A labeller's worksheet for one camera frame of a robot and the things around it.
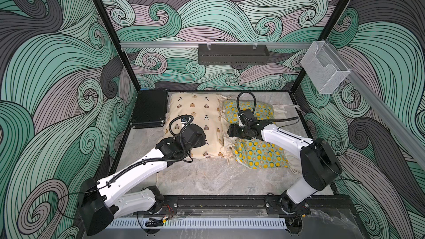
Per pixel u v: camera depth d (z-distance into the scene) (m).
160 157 0.49
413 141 0.51
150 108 1.04
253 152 0.87
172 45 1.91
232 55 0.98
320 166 0.44
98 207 0.37
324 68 0.78
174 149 0.52
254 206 0.74
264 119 0.68
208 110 0.98
